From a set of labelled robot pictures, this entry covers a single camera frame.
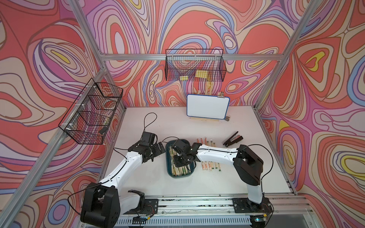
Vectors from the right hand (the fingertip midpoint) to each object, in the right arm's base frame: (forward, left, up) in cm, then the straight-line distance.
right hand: (177, 167), depth 85 cm
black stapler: (+19, -40, -2) cm, 45 cm away
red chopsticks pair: (+2, -18, -3) cm, 18 cm away
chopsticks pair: (+2, -20, -3) cm, 20 cm away
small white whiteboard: (+37, -24, +14) cm, 46 cm away
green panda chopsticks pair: (+16, -23, -2) cm, 28 cm away
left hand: (+8, +11, +5) cm, 15 cm away
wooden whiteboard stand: (+41, -22, +24) cm, 53 cm away
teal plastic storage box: (+4, +6, 0) cm, 7 cm away
